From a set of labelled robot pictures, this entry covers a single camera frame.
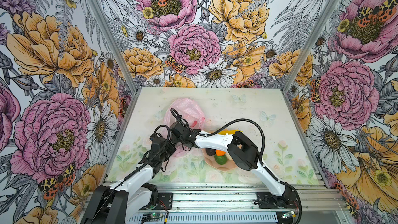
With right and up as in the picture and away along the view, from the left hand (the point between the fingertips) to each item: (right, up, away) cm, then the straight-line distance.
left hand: (175, 148), depth 90 cm
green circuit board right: (+56, -24, -18) cm, 64 cm away
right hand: (0, +5, +4) cm, 7 cm away
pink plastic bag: (+9, +21, +10) cm, 25 cm away
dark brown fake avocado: (+20, 0, -6) cm, 21 cm away
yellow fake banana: (+27, +15, -29) cm, 42 cm away
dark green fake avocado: (+25, -3, -8) cm, 27 cm away
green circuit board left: (-7, -25, -18) cm, 32 cm away
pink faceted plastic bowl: (+20, -5, -5) cm, 22 cm away
